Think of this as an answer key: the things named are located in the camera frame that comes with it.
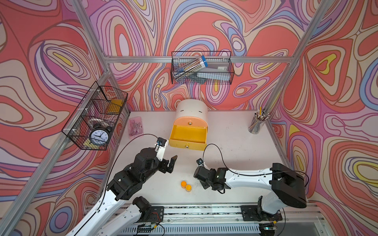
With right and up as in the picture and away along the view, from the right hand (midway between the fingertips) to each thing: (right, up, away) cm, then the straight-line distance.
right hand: (206, 180), depth 84 cm
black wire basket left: (-57, +33, -15) cm, 67 cm away
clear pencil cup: (+36, +34, +13) cm, 51 cm away
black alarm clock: (-52, +27, -16) cm, 61 cm away
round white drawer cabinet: (-9, +32, +2) cm, 33 cm away
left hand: (-19, +19, -15) cm, 31 cm away
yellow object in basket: (-51, +42, -6) cm, 66 cm away
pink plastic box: (-50, +30, +24) cm, 63 cm away
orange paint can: (-13, -1, -4) cm, 14 cm away
